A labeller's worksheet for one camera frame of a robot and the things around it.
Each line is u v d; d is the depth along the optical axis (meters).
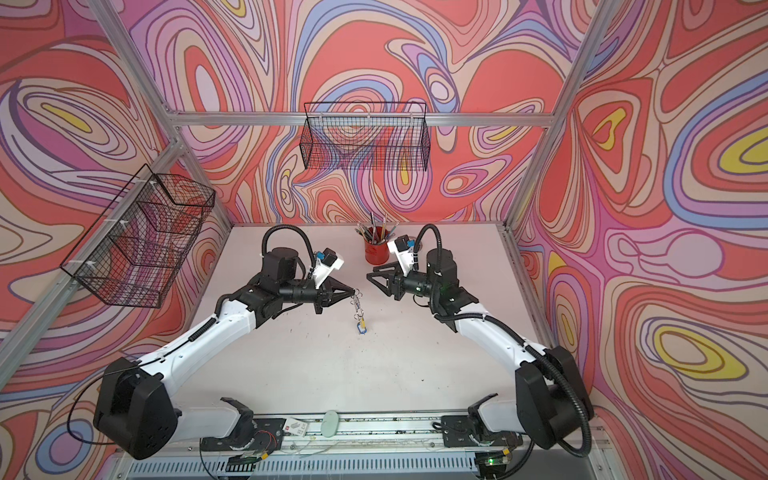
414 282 0.68
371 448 0.73
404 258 0.68
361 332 0.88
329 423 0.74
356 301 0.75
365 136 1.00
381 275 0.76
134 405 0.40
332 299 0.70
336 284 0.72
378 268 0.75
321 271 0.66
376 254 1.08
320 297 0.66
